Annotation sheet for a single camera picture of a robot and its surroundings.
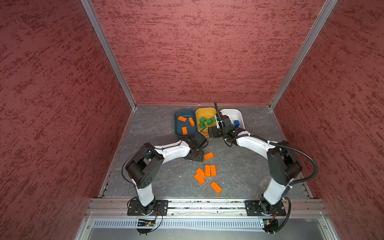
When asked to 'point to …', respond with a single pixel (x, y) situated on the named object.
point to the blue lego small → (236, 123)
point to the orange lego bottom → (216, 187)
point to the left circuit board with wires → (143, 222)
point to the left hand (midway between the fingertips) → (195, 159)
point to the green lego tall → (202, 125)
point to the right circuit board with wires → (270, 225)
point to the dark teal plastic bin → (187, 113)
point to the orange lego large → (200, 175)
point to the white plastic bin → (233, 115)
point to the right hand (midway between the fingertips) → (214, 131)
